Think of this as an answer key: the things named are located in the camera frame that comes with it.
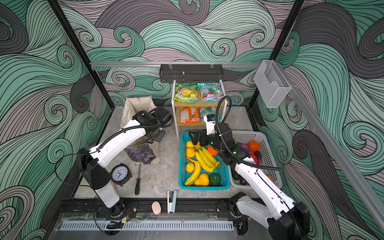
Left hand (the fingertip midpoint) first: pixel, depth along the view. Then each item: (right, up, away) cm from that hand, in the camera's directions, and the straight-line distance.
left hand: (156, 134), depth 79 cm
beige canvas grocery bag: (-6, -8, -4) cm, 11 cm away
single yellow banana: (+21, -22, 0) cm, 31 cm away
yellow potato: (+23, -10, +13) cm, 29 cm away
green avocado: (+32, -24, -2) cm, 40 cm away
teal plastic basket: (+37, -20, 0) cm, 42 cm away
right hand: (+22, +2, -6) cm, 23 cm away
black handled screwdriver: (-11, -27, +3) cm, 29 cm away
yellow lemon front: (+19, -20, +4) cm, 27 cm away
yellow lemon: (+19, -12, +10) cm, 24 cm away
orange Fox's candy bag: (+19, +11, +13) cm, 25 cm away
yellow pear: (+25, -24, -2) cm, 35 cm away
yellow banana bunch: (+28, -17, +8) cm, 34 cm away
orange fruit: (+32, -11, +7) cm, 34 cm away
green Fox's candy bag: (+28, +13, +13) cm, 33 cm away
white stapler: (+9, -34, -5) cm, 36 cm away
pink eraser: (+2, -36, -7) cm, 37 cm away
